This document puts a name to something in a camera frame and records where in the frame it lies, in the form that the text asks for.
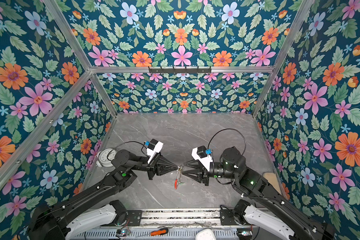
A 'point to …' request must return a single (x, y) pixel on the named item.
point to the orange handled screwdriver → (163, 231)
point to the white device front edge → (206, 234)
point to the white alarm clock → (105, 156)
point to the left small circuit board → (122, 232)
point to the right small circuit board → (244, 232)
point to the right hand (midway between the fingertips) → (185, 167)
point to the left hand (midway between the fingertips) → (174, 170)
